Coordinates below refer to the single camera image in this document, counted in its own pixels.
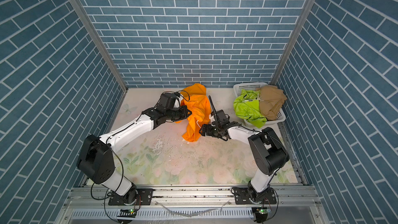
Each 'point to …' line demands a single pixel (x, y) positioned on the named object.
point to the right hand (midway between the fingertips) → (204, 130)
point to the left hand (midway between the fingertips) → (193, 112)
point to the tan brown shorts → (271, 100)
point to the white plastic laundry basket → (238, 90)
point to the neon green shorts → (246, 107)
